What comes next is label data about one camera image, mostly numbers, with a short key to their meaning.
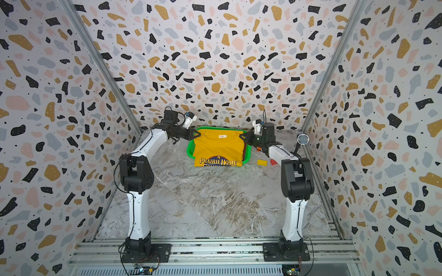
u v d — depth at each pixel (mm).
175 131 858
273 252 734
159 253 734
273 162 1026
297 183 558
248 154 992
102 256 734
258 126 923
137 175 587
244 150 1001
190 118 893
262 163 1061
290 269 710
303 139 816
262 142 800
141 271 705
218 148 965
